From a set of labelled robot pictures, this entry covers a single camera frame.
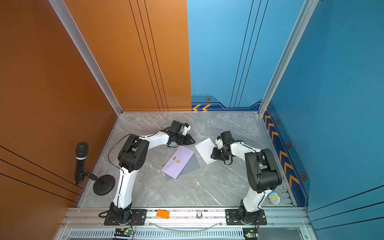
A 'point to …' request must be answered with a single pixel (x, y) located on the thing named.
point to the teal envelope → (167, 125)
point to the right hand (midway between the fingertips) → (214, 156)
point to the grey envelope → (193, 165)
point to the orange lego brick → (162, 214)
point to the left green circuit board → (122, 232)
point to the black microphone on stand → (104, 184)
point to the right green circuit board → (250, 233)
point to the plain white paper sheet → (206, 148)
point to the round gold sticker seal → (178, 161)
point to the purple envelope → (176, 163)
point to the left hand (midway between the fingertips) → (195, 140)
